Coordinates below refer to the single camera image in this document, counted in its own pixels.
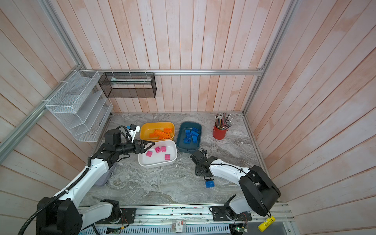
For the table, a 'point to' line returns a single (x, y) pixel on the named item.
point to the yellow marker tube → (265, 224)
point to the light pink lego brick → (149, 153)
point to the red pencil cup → (218, 133)
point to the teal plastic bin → (188, 125)
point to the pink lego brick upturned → (157, 150)
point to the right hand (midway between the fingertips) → (201, 170)
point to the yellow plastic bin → (148, 128)
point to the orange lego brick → (168, 129)
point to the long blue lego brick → (195, 129)
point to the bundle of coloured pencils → (223, 121)
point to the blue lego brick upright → (188, 133)
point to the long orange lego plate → (162, 134)
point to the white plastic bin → (163, 152)
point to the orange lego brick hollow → (153, 135)
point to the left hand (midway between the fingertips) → (150, 145)
